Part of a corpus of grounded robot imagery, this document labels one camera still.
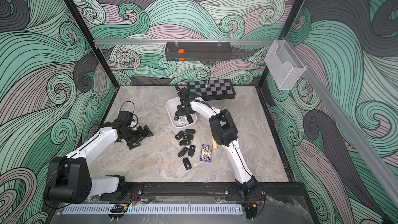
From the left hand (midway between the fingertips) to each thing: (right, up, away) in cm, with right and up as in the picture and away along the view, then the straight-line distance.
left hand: (147, 137), depth 85 cm
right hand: (+21, +13, +17) cm, 30 cm away
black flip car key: (+20, -9, 0) cm, 22 cm away
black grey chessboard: (+40, +28, +29) cm, 57 cm away
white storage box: (+10, +15, +21) cm, 28 cm away
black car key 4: (+21, -5, +5) cm, 22 cm away
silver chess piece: (+36, +32, +30) cm, 56 cm away
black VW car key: (+25, -8, +1) cm, 26 cm away
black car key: (+23, +8, +15) cm, 29 cm away
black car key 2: (+17, -1, +8) cm, 19 cm away
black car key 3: (+23, -2, +7) cm, 24 cm away
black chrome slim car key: (+15, +10, +16) cm, 24 cm away
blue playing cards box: (+33, -9, 0) cm, 35 cm away
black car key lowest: (+23, -13, -3) cm, 27 cm away
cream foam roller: (+38, -4, +2) cm, 39 cm away
